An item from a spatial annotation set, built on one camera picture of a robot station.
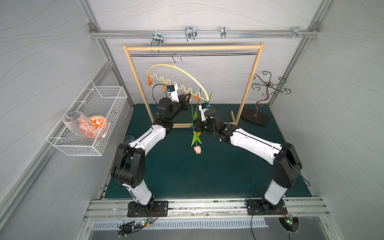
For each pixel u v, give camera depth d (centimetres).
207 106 72
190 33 75
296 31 77
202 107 74
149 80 88
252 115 112
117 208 75
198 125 72
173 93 72
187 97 80
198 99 78
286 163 45
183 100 73
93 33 77
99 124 67
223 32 78
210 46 62
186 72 70
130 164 46
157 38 78
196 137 80
